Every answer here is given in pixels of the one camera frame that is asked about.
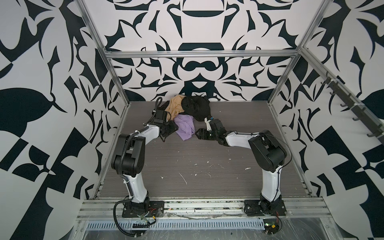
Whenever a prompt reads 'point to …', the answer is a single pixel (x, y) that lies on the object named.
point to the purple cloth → (186, 126)
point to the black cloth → (198, 106)
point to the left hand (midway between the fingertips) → (177, 124)
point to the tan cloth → (174, 107)
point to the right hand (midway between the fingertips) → (200, 131)
